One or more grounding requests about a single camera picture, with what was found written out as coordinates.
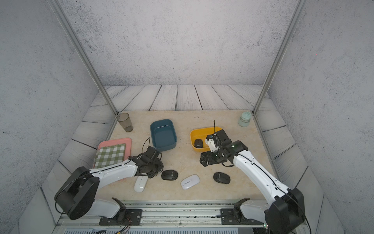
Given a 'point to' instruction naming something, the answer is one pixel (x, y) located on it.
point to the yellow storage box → (197, 136)
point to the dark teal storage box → (163, 134)
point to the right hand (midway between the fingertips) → (208, 159)
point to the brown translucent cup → (124, 120)
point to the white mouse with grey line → (190, 181)
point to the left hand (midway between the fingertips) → (167, 169)
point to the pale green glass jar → (244, 121)
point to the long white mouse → (140, 183)
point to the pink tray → (127, 152)
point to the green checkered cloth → (110, 155)
